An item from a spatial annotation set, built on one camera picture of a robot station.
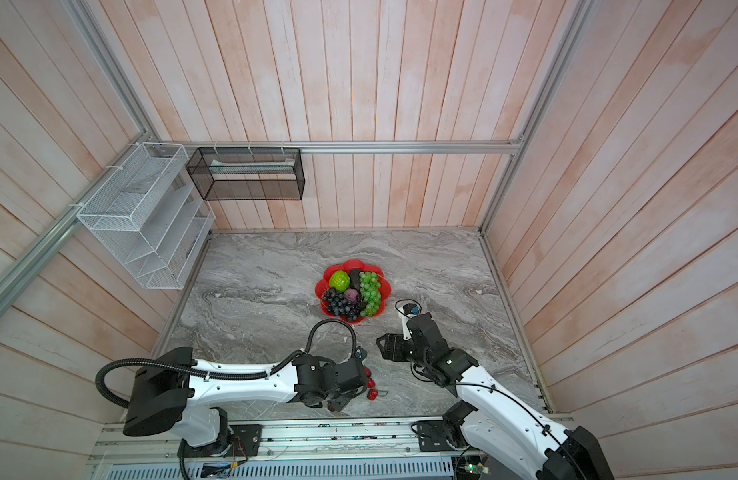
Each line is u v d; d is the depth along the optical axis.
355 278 0.99
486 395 0.51
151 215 0.73
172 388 0.48
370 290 0.95
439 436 0.73
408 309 0.75
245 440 0.74
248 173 1.04
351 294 0.95
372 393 0.80
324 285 1.00
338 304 0.92
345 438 0.75
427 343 0.61
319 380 0.59
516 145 0.93
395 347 0.71
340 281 0.98
